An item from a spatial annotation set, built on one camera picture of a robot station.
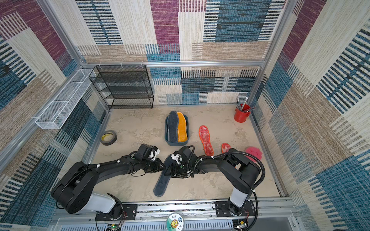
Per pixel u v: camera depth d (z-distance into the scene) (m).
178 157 0.82
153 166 0.78
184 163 0.76
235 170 0.47
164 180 0.83
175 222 0.64
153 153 0.75
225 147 0.96
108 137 1.02
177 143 0.98
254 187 0.50
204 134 1.02
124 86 1.09
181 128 1.02
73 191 0.43
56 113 0.72
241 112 1.05
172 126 1.02
